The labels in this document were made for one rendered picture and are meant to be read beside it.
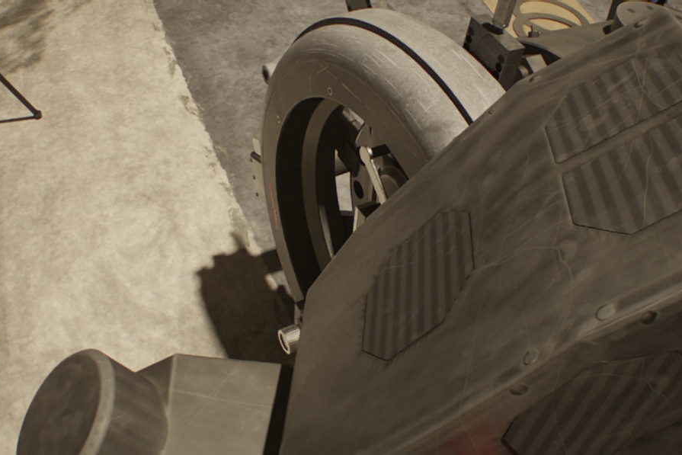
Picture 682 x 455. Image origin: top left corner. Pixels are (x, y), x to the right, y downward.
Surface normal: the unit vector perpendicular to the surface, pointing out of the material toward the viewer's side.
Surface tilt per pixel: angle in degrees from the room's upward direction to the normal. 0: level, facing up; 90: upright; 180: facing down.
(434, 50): 1
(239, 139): 0
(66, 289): 0
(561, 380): 83
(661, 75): 42
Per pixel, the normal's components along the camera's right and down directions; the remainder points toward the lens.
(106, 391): 0.14, -0.74
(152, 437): 0.80, -0.28
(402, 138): -0.86, 0.31
